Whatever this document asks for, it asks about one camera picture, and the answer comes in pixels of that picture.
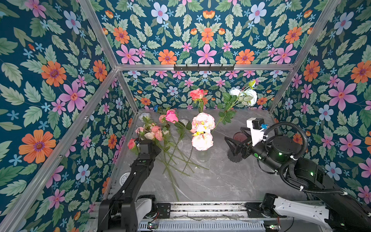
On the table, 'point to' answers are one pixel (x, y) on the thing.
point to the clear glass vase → (203, 156)
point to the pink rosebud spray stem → (167, 153)
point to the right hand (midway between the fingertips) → (236, 129)
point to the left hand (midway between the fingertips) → (158, 145)
